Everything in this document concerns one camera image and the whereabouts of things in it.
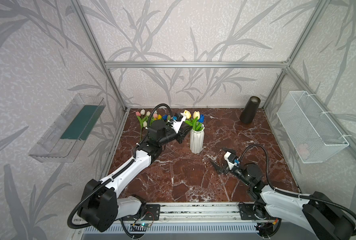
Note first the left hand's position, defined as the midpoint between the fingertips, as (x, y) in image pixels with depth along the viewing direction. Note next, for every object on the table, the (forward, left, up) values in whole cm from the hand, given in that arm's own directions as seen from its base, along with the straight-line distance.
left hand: (192, 122), depth 74 cm
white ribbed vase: (-2, -3, -15) cm, 15 cm away
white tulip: (+31, +38, -29) cm, 57 cm away
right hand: (-8, -14, -12) cm, 20 cm away
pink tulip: (+30, +41, -30) cm, 59 cm away
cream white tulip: (-1, +2, +2) cm, 3 cm away
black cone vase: (+24, -41, -21) cm, 52 cm away
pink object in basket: (-11, -56, -8) cm, 57 cm away
